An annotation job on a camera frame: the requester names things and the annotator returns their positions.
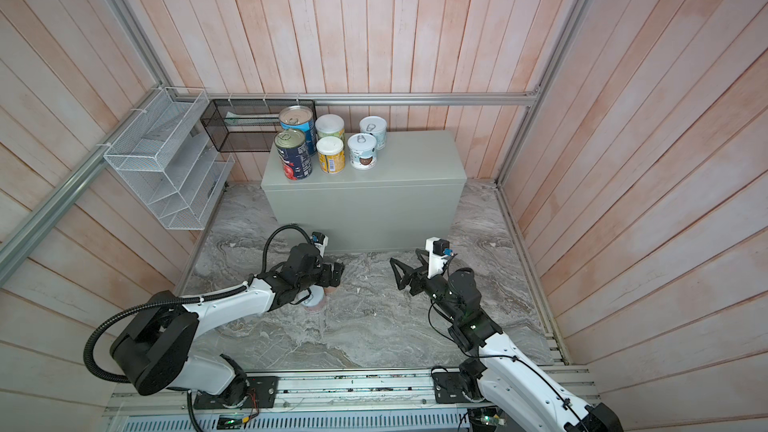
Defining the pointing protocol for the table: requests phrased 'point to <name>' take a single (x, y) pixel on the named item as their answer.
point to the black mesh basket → (247, 125)
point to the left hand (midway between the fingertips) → (330, 269)
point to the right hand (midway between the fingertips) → (404, 256)
